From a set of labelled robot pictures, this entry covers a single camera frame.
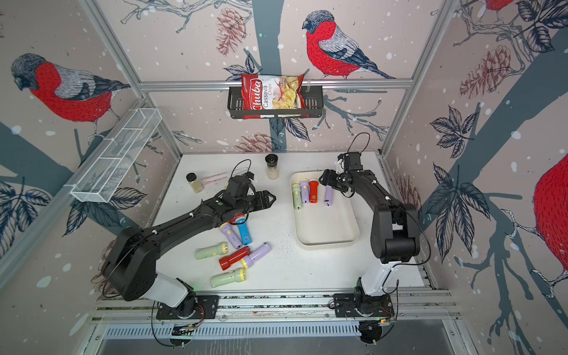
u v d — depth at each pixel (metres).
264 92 0.87
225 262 0.81
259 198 0.76
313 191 1.03
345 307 0.73
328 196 1.00
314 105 0.93
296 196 0.98
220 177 1.11
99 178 0.72
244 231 0.89
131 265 0.43
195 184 1.01
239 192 0.67
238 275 0.78
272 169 1.07
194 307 0.70
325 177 0.87
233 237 0.88
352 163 0.74
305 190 1.01
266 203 0.77
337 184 0.82
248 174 0.79
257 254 0.84
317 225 0.97
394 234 0.48
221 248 0.84
